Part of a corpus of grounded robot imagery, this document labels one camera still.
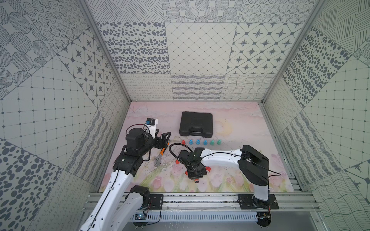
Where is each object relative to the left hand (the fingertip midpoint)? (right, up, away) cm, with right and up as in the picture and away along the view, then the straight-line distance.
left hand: (167, 132), depth 71 cm
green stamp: (+26, -10, +23) cm, 36 cm away
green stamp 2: (+31, -10, +24) cm, 40 cm away
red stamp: (+7, -10, +24) cm, 27 cm away
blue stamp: (+12, -10, +24) cm, 28 cm away
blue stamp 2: (+22, -10, +22) cm, 33 cm away
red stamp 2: (+22, -24, +12) cm, 35 cm away
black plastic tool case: (+16, +2, +30) cm, 34 cm away
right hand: (+15, -28, +10) cm, 33 cm away
